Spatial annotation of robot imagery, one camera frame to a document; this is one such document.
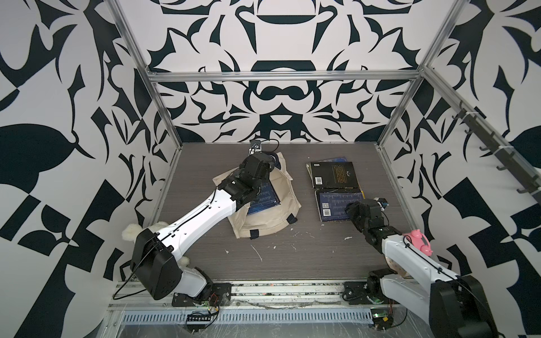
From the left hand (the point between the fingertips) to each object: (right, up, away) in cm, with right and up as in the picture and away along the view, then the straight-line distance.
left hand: (255, 159), depth 79 cm
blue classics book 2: (+4, -17, +17) cm, 25 cm away
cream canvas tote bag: (-1, -27, +10) cm, 29 cm away
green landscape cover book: (+39, 0, +29) cm, 49 cm away
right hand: (+38, -18, +10) cm, 43 cm away
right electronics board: (+42, -53, -8) cm, 69 cm away
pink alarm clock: (+59, -29, -2) cm, 66 cm away
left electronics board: (-19, -56, -6) cm, 59 cm away
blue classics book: (+32, -18, +13) cm, 39 cm away
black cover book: (+36, -7, +23) cm, 43 cm away
